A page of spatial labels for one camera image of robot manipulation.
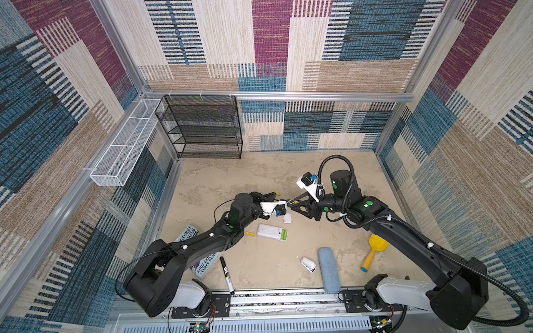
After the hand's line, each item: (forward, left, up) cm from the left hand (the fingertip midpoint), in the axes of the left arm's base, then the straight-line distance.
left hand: (271, 187), depth 82 cm
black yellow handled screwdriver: (-9, -6, +4) cm, 12 cm away
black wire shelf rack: (+41, +35, -3) cm, 54 cm away
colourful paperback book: (-24, +27, -18) cm, 41 cm away
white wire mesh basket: (+18, +67, -2) cm, 69 cm away
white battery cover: (-3, -7, -19) cm, 21 cm away
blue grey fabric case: (-26, -21, -16) cm, 37 cm away
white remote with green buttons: (-10, 0, -19) cm, 21 cm away
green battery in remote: (-11, -5, -19) cm, 22 cm away
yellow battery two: (-10, +9, -19) cm, 24 cm away
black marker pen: (-27, +17, -20) cm, 38 cm away
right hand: (-10, -8, +3) cm, 13 cm away
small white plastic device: (-24, -14, -17) cm, 33 cm away
